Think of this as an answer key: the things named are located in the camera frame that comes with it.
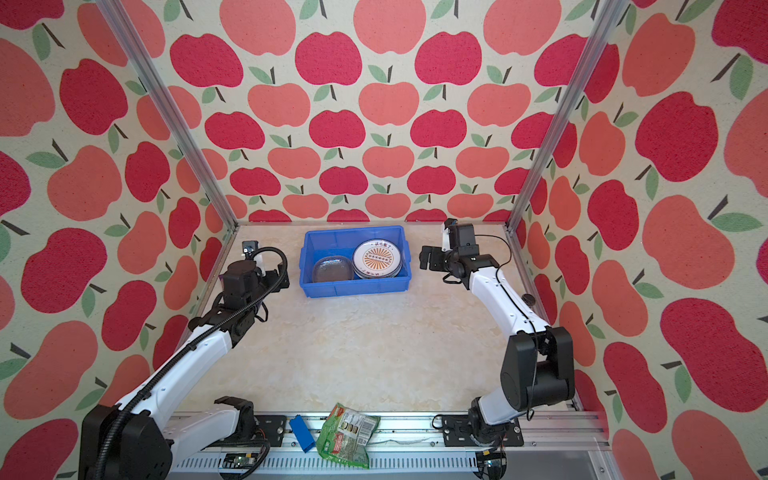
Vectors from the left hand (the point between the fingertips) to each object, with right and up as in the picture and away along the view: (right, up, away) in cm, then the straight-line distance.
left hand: (273, 263), depth 83 cm
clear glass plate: (+12, -3, +22) cm, 26 cm away
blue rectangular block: (+11, -43, -8) cm, 45 cm away
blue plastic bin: (+9, +6, +29) cm, 31 cm away
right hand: (+49, +3, +6) cm, 49 cm away
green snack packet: (+22, -42, -10) cm, 48 cm away
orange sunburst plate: (+28, 0, +25) cm, 38 cm away
